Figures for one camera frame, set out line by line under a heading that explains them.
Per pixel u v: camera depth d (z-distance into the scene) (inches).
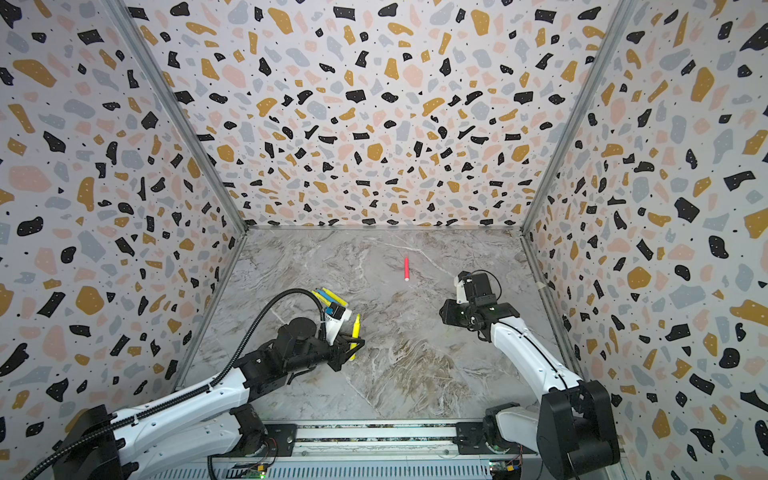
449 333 36.6
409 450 28.8
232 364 20.9
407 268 43.0
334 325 27.1
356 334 29.4
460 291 30.9
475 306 26.1
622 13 28.2
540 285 42.7
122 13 27.2
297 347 23.1
